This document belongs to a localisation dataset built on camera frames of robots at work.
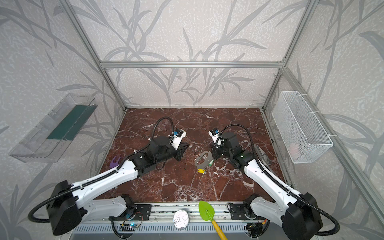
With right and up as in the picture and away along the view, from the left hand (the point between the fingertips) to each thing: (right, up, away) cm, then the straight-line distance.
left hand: (190, 141), depth 76 cm
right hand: (+11, 0, +6) cm, 12 cm away
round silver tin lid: (-4, -34, -8) cm, 36 cm away
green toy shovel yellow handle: (+9, -35, -3) cm, 36 cm away
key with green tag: (+11, -16, +16) cm, 25 cm away
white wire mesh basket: (+48, +3, -15) cm, 50 cm away
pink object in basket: (+52, -4, -3) cm, 52 cm away
